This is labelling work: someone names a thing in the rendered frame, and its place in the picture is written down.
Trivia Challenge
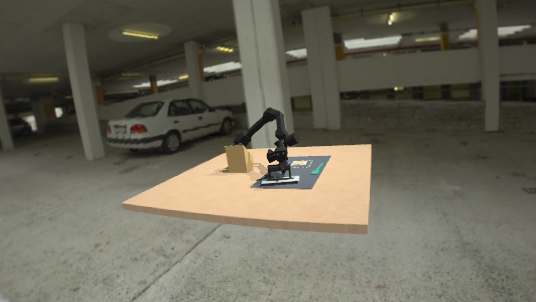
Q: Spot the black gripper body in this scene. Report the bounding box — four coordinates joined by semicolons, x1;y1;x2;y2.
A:
274;146;288;160

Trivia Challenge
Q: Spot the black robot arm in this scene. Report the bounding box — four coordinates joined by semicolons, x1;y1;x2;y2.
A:
233;107;300;163

